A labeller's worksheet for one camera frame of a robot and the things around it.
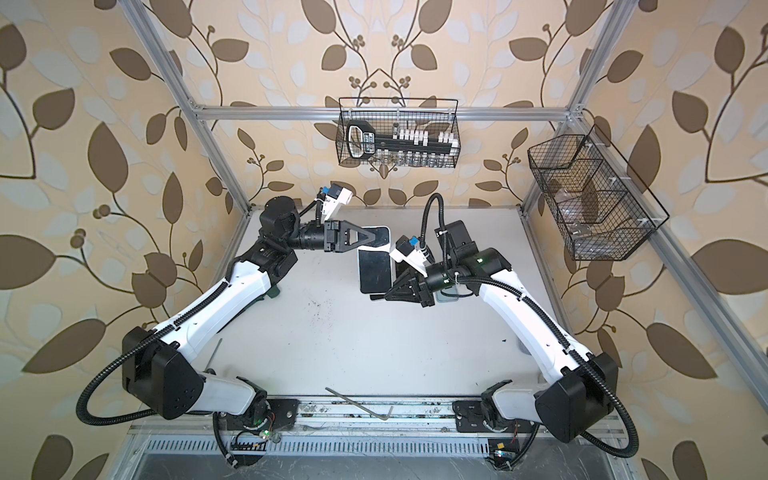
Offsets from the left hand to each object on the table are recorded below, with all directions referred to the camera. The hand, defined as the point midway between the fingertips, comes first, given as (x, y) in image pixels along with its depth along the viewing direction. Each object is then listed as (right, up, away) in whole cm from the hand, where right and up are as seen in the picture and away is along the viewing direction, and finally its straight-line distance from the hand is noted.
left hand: (373, 239), depth 61 cm
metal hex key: (-4, -43, +15) cm, 46 cm away
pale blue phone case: (+15, -13, +3) cm, 20 cm away
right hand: (+3, -13, +5) cm, 14 cm away
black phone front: (0, -5, +2) cm, 5 cm away
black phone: (-1, -19, +35) cm, 40 cm away
